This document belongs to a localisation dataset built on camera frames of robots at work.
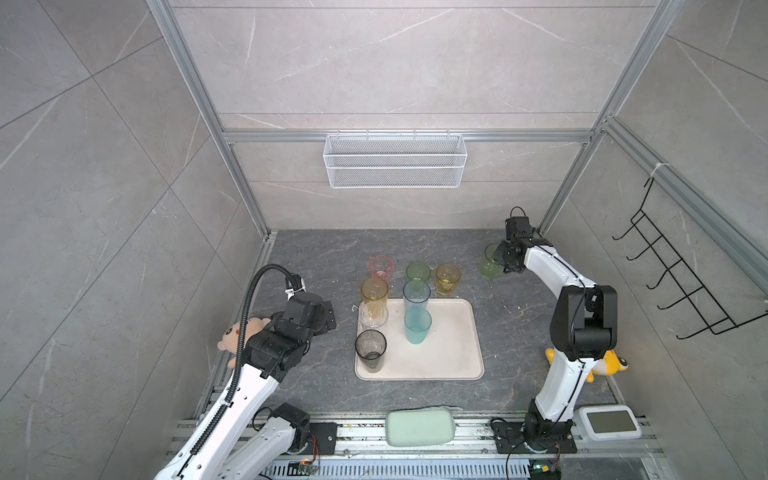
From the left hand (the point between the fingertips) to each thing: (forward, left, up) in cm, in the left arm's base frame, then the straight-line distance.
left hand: (314, 306), depth 75 cm
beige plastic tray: (-5, -38, -21) cm, 44 cm away
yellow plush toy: (-12, -80, -15) cm, 82 cm away
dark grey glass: (-5, -14, -16) cm, 21 cm away
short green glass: (+20, -29, -13) cm, 38 cm away
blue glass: (+10, -28, -12) cm, 32 cm away
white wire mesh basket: (+51, -23, +9) cm, 57 cm away
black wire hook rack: (-7, -85, +9) cm, 86 cm away
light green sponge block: (-25, -24, -17) cm, 38 cm away
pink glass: (+25, -17, -17) cm, 35 cm away
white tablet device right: (-26, -73, -18) cm, 79 cm away
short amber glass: (+22, -40, -19) cm, 50 cm away
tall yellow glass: (+12, -15, -14) cm, 24 cm away
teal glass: (+3, -28, -18) cm, 33 cm away
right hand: (+23, -60, -10) cm, 65 cm away
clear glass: (-3, -14, -7) cm, 16 cm away
